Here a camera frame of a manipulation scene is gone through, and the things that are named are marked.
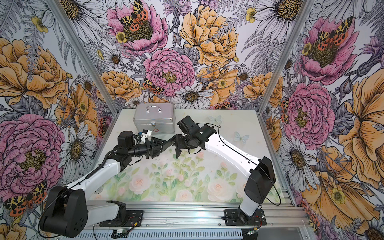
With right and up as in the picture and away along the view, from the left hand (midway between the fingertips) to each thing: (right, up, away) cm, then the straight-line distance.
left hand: (165, 148), depth 79 cm
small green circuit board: (-19, -38, -8) cm, 43 cm away
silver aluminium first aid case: (-9, +17, +21) cm, 28 cm away
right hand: (+8, +1, -1) cm, 8 cm away
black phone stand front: (+2, +3, 0) cm, 3 cm away
